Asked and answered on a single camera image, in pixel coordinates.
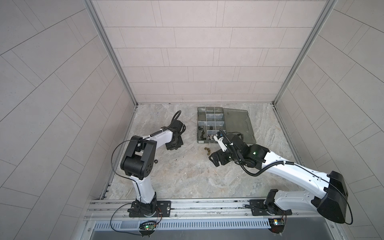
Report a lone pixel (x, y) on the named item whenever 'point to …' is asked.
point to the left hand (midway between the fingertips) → (181, 142)
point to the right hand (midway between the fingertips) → (215, 156)
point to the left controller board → (147, 228)
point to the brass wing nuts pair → (208, 150)
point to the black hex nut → (156, 161)
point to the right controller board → (277, 225)
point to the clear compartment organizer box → (211, 120)
